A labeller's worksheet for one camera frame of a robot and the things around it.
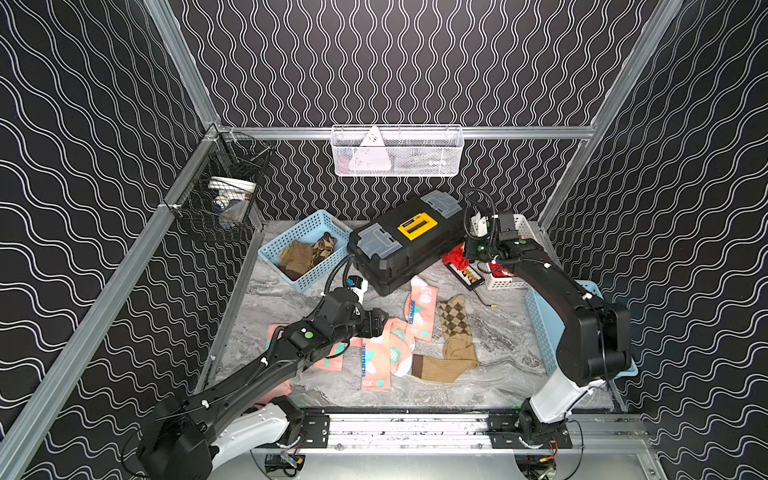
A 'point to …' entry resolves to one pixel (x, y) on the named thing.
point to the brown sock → (294, 259)
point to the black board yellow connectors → (468, 277)
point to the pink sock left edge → (286, 388)
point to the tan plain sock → (459, 350)
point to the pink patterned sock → (421, 308)
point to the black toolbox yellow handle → (397, 248)
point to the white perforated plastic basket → (525, 230)
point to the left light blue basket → (308, 231)
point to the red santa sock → (457, 258)
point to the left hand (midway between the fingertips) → (380, 312)
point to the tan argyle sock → (323, 248)
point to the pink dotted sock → (392, 351)
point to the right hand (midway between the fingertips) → (467, 244)
